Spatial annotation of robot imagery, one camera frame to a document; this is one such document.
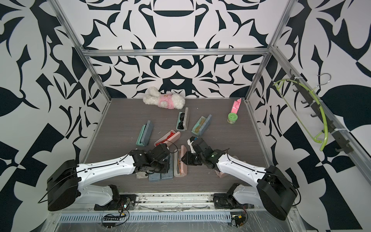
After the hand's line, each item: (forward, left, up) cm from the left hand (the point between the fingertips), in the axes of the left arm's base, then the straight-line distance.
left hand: (170, 165), depth 80 cm
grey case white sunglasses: (-4, 0, -3) cm, 5 cm away
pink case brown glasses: (-2, -6, -1) cm, 6 cm away
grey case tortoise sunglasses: (-5, +8, -3) cm, 10 cm away
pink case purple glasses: (-6, -27, 0) cm, 27 cm away
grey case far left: (+20, +16, +1) cm, 25 cm away
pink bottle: (+38, -45, +4) cm, 59 cm away
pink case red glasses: (+16, 0, +2) cm, 17 cm away
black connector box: (-25, -34, -7) cm, 43 cm away
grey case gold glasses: (+28, -20, -4) cm, 35 cm away
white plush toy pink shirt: (+47, +2, +3) cm, 47 cm away
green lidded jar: (+32, -42, -2) cm, 53 cm away
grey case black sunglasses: (+30, -8, -1) cm, 31 cm away
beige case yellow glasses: (-4, +16, -3) cm, 17 cm away
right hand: (+3, -6, +2) cm, 7 cm away
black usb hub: (-25, +28, -6) cm, 38 cm away
